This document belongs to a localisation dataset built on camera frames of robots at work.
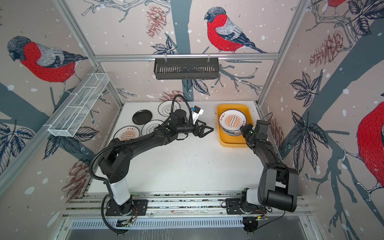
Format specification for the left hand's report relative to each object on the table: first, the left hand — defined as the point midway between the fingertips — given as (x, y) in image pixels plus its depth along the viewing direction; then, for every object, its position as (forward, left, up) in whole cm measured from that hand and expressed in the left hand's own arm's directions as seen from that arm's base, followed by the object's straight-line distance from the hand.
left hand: (209, 127), depth 78 cm
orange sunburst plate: (+14, -17, -11) cm, 24 cm away
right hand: (+7, -20, -9) cm, 23 cm away
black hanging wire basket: (+50, +14, +4) cm, 52 cm away
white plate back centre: (+36, +32, -23) cm, 53 cm away
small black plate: (+27, +49, -24) cm, 61 cm away
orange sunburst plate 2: (+13, +56, -24) cm, 62 cm away
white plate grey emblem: (+18, +42, -24) cm, 51 cm away
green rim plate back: (+9, -17, -19) cm, 27 cm away
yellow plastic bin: (+2, -20, -19) cm, 28 cm away
